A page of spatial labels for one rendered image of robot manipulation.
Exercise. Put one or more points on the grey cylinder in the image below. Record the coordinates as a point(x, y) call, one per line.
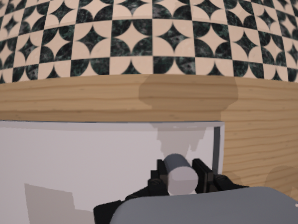
point(182, 177)

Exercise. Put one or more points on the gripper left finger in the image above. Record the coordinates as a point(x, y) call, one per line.
point(157, 185)

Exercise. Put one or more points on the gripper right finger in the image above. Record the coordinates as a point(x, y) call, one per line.
point(209, 182)

